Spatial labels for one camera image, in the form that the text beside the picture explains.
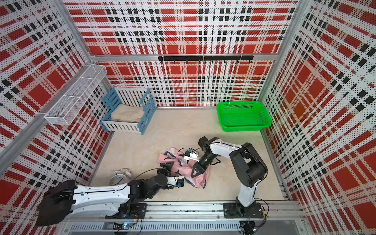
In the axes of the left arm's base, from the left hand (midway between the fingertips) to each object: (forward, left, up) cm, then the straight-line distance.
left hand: (173, 166), depth 82 cm
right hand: (-4, -13, -2) cm, 14 cm away
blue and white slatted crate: (+54, +31, +4) cm, 63 cm away
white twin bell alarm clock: (-5, +29, -2) cm, 29 cm away
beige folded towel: (+44, +41, -3) cm, 60 cm away
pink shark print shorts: (-2, -6, +2) cm, 6 cm away
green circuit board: (-27, +21, -6) cm, 35 cm away
